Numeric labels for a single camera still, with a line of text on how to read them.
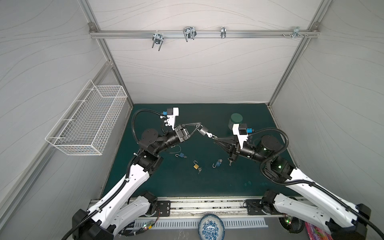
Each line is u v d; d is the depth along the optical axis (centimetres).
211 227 68
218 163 88
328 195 43
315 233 66
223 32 78
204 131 57
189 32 77
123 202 44
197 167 88
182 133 55
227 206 75
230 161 90
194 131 57
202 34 78
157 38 79
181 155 92
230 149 55
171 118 57
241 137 51
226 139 56
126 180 45
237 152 52
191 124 57
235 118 101
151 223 69
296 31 77
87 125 69
